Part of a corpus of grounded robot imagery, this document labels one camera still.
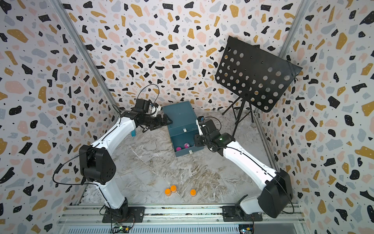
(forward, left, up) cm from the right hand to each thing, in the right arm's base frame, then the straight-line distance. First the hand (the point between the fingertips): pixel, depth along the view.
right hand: (197, 136), depth 80 cm
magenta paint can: (-2, +11, -10) cm, 15 cm away
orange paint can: (-24, +16, -19) cm, 34 cm away
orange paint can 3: (-24, +2, -19) cm, 30 cm away
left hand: (+10, +17, 0) cm, 20 cm away
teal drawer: (+6, +12, -11) cm, 17 cm away
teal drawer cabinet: (+7, +8, -1) cm, 11 cm away
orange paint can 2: (-22, +13, -18) cm, 31 cm away
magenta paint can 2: (+1, +7, -11) cm, 13 cm away
